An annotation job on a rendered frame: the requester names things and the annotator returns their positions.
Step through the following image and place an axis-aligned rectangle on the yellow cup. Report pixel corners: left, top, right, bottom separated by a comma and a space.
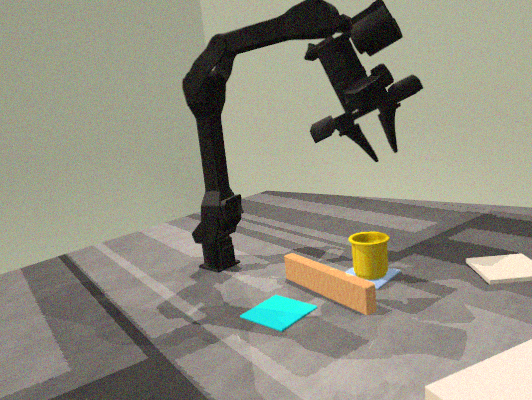
349, 232, 389, 280

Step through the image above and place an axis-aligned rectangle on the orange rectangular block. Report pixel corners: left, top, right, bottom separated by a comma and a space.
284, 253, 376, 315

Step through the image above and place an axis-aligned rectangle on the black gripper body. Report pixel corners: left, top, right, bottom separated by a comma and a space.
310, 62, 423, 143

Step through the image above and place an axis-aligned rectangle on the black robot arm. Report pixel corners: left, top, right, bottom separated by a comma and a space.
182, 0, 403, 273

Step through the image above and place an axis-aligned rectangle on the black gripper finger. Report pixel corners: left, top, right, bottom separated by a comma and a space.
378, 103, 401, 153
339, 123, 379, 162

